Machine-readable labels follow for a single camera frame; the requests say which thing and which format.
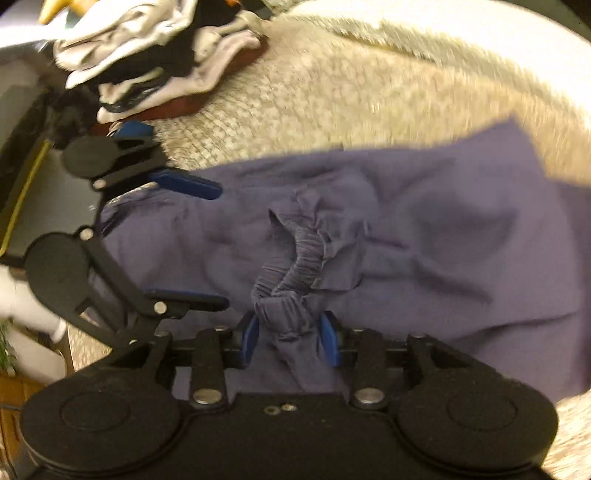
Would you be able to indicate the wooden cabinet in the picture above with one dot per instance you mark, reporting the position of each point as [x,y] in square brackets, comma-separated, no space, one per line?
[11,415]

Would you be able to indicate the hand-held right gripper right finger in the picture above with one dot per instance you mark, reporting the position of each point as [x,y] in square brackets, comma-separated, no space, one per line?
[328,339]

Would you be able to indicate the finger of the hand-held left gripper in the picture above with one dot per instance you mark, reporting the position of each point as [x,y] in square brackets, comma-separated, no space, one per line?
[194,303]
[189,184]

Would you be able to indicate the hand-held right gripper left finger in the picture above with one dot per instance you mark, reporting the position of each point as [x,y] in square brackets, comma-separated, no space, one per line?
[251,337]

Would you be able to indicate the purple pants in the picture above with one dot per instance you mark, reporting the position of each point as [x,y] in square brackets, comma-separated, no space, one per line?
[415,240]

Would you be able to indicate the stack of folded clothes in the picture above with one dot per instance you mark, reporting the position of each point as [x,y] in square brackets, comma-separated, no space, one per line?
[152,46]

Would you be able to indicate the green plant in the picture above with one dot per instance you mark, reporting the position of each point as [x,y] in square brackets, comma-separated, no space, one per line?
[4,346]

